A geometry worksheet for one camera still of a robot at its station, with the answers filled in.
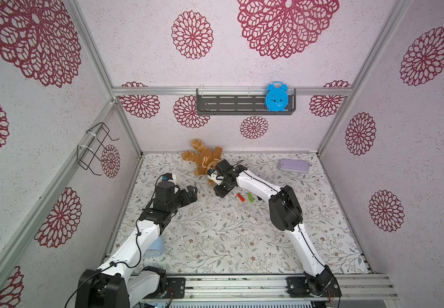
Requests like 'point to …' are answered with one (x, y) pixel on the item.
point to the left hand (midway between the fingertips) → (189, 192)
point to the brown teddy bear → (204, 157)
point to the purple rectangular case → (294, 165)
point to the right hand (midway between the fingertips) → (217, 188)
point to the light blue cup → (156, 248)
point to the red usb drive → (240, 197)
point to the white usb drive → (253, 220)
